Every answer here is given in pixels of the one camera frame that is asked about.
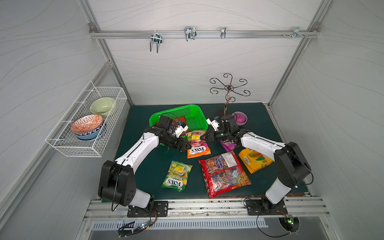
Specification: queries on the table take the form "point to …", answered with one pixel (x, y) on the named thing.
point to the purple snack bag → (228, 146)
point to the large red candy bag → (223, 173)
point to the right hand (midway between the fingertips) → (200, 137)
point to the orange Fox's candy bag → (199, 146)
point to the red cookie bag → (182, 119)
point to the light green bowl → (103, 106)
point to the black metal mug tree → (229, 88)
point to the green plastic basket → (195, 119)
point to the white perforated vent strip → (102, 225)
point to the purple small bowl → (240, 118)
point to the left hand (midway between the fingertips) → (186, 146)
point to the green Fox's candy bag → (177, 176)
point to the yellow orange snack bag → (254, 160)
